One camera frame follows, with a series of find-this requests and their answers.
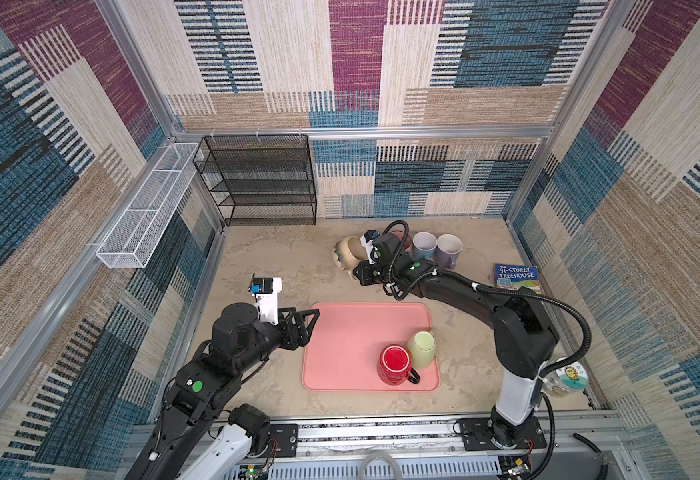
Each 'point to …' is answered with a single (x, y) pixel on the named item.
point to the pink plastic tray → (342, 351)
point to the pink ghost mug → (407, 240)
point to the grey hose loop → (399, 475)
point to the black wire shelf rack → (260, 179)
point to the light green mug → (422, 349)
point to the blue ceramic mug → (424, 245)
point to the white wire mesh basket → (133, 238)
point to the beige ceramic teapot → (348, 252)
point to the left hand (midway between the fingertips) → (308, 308)
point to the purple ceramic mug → (447, 251)
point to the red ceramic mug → (395, 366)
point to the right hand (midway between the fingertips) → (356, 274)
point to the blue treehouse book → (512, 276)
